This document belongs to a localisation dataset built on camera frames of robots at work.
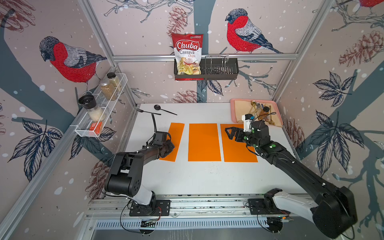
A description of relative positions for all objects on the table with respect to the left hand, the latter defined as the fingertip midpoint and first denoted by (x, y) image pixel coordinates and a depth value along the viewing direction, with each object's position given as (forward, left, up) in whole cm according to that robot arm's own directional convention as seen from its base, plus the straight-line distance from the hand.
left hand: (175, 143), depth 96 cm
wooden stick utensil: (+25, -71, -1) cm, 75 cm away
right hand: (-1, -33, +18) cm, 38 cm away
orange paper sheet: (+6, +1, 0) cm, 6 cm away
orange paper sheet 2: (+1, -19, -2) cm, 19 cm away
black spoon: (+33, +18, -1) cm, 38 cm away
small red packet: (-10, +30, +31) cm, 44 cm away
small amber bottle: (+22, -63, +7) cm, 67 cm away
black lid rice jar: (-4, +33, +34) cm, 47 cm away
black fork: (+31, +30, -3) cm, 43 cm away
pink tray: (+29, -65, +1) cm, 71 cm away
